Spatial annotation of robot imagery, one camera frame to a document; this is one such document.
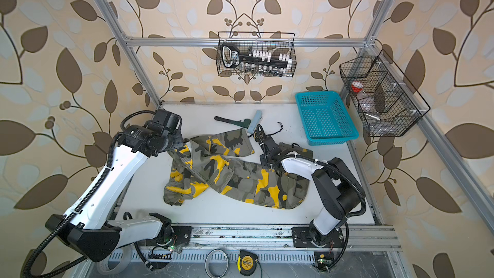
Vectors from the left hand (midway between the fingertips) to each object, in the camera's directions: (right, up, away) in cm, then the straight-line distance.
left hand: (176, 139), depth 73 cm
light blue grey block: (+31, +7, +38) cm, 49 cm away
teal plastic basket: (+72, +8, +39) cm, 83 cm away
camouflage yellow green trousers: (+11, -11, +6) cm, 16 cm away
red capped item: (+74, +21, +8) cm, 77 cm away
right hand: (+37, -12, +20) cm, 44 cm away
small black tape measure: (+46, +3, +35) cm, 58 cm away
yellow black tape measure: (+27, -43, -6) cm, 51 cm away
